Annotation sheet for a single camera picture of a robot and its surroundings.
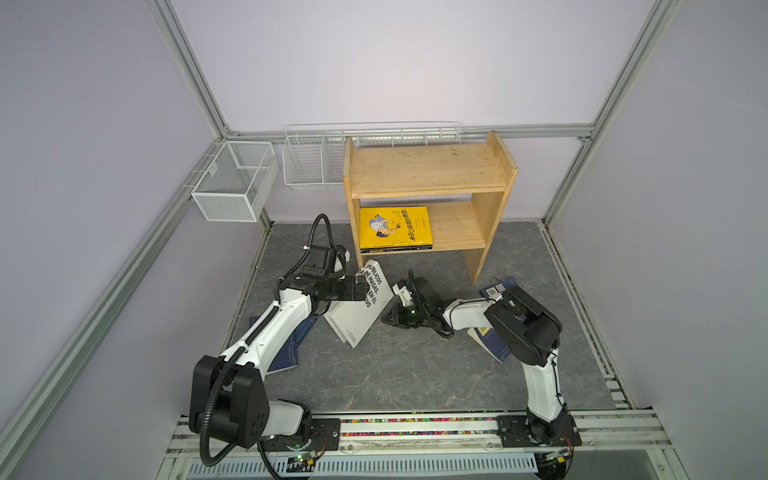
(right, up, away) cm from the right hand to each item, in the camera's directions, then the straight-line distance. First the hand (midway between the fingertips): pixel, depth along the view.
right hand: (383, 323), depth 93 cm
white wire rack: (-22, +54, +4) cm, 59 cm away
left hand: (-8, +12, -9) cm, 16 cm away
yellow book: (+4, +30, -6) cm, 31 cm away
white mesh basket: (-51, +47, +9) cm, 69 cm away
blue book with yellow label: (-27, -7, -8) cm, 29 cm away
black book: (-1, +23, -9) cm, 25 cm away
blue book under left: (-25, -3, -2) cm, 26 cm away
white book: (-8, +3, -9) cm, 12 cm away
